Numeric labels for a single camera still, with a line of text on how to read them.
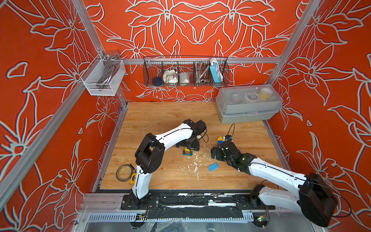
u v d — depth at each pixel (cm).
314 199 40
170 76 92
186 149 90
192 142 77
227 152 65
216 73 87
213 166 85
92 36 80
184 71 99
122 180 80
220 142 92
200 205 73
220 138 95
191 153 88
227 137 76
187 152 87
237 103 95
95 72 80
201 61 91
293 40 83
